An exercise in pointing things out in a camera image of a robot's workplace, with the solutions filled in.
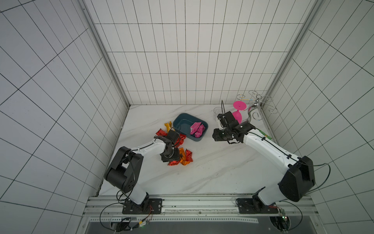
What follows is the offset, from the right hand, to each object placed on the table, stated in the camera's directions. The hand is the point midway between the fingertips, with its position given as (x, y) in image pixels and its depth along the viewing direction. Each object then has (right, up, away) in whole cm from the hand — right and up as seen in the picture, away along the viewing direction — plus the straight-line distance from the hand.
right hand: (210, 135), depth 83 cm
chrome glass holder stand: (+28, +20, -2) cm, 34 cm away
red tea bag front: (-22, -17, +2) cm, 28 cm away
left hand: (-23, -17, +5) cm, 29 cm away
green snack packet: (+42, -2, +17) cm, 45 cm away
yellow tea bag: (-27, +5, +17) cm, 32 cm away
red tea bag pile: (-18, -5, +12) cm, 23 cm away
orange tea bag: (-17, -13, +7) cm, 22 cm away
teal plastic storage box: (-18, +7, +26) cm, 32 cm away
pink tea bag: (-9, +4, +17) cm, 19 cm away
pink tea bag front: (-5, +1, +15) cm, 16 cm away
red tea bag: (-32, 0, +16) cm, 36 cm away
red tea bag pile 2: (-13, -13, +4) cm, 19 cm away
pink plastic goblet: (+16, +17, -2) cm, 24 cm away
